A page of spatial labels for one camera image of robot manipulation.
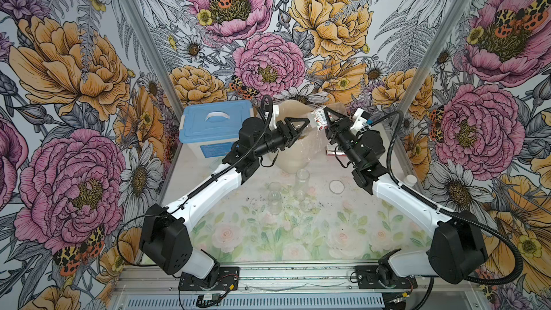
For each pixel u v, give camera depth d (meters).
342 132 0.66
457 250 0.42
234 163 0.53
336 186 0.97
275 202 0.84
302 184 0.83
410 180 0.91
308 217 0.89
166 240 0.41
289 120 0.64
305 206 0.92
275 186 0.97
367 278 0.74
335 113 0.69
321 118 0.69
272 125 0.65
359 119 0.69
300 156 0.86
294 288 0.73
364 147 0.57
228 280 0.74
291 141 0.63
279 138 0.64
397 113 0.62
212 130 0.98
